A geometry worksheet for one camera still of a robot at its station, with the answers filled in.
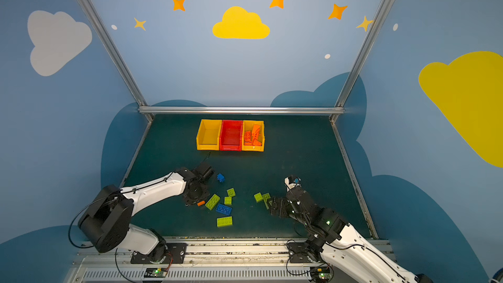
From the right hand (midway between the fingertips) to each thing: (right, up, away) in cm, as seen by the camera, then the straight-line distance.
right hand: (278, 199), depth 76 cm
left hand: (-31, -4, +11) cm, 33 cm away
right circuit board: (+15, -26, -5) cm, 31 cm away
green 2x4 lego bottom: (-22, -11, +4) cm, 25 cm away
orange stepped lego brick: (-8, +21, +28) cm, 36 cm away
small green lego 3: (-8, -3, +12) cm, 15 cm away
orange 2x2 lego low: (-32, -4, +5) cm, 33 cm away
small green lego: (-20, -1, +14) cm, 25 cm away
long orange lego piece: (-13, +24, +32) cm, 42 cm away
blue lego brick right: (-26, +5, +16) cm, 31 cm away
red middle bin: (-24, +25, +38) cm, 51 cm away
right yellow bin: (-13, +31, +35) cm, 49 cm away
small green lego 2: (-21, -4, +10) cm, 24 cm away
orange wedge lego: (-8, +28, +33) cm, 44 cm away
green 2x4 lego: (-4, -3, +12) cm, 13 cm away
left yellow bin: (-36, +26, +37) cm, 58 cm away
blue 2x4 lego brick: (-23, -8, +8) cm, 26 cm away
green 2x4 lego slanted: (-29, -5, +11) cm, 31 cm away
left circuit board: (-46, -25, -6) cm, 53 cm away
